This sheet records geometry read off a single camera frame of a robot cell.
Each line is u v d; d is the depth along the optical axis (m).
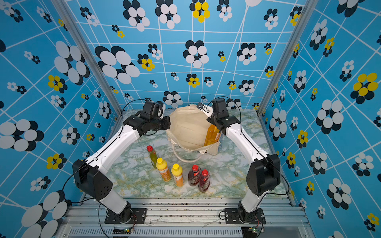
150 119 0.60
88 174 0.46
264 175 0.44
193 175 0.72
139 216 0.73
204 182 0.72
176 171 0.68
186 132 1.05
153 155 0.86
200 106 0.73
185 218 0.74
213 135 0.95
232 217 0.73
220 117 0.63
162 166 0.70
